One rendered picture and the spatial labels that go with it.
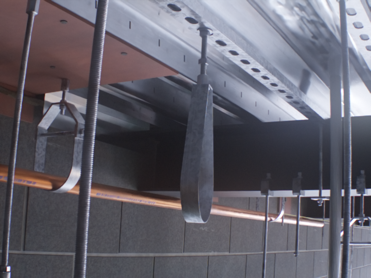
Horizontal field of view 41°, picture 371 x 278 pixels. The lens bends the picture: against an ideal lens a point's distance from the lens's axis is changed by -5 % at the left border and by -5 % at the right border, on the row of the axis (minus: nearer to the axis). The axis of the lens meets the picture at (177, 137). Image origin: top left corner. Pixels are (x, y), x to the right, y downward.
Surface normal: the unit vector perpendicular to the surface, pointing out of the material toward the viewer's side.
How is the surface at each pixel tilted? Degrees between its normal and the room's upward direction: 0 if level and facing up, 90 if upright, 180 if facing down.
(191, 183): 95
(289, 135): 90
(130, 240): 90
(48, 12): 180
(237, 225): 90
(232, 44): 180
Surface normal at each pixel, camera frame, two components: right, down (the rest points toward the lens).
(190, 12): -0.05, 0.98
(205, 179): -0.26, 0.08
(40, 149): 0.86, -0.05
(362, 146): -0.51, -0.19
